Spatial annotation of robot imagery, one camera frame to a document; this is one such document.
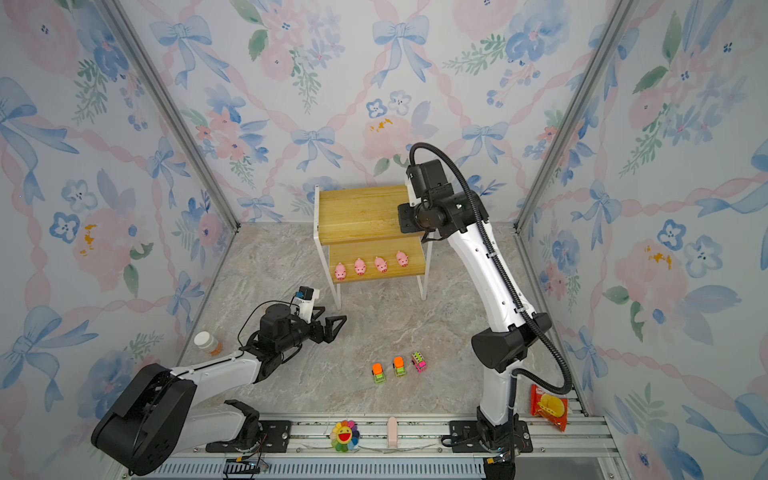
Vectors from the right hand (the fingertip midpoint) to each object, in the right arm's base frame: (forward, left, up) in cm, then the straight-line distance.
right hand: (409, 214), depth 75 cm
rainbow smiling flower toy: (-44, +15, -33) cm, 57 cm away
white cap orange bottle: (-23, +55, -27) cm, 65 cm away
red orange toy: (-37, -36, -33) cm, 61 cm away
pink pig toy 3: (-4, +7, -16) cm, 18 cm away
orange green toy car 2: (-27, +2, -33) cm, 42 cm away
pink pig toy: (-6, +19, -16) cm, 26 cm away
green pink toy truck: (-26, -3, -32) cm, 41 cm away
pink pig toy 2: (-4, +13, -17) cm, 22 cm away
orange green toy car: (-29, +8, -33) cm, 44 cm away
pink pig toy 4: (-1, +1, -17) cm, 17 cm away
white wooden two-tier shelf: (-4, +13, -2) cm, 14 cm away
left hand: (-14, +20, -25) cm, 35 cm away
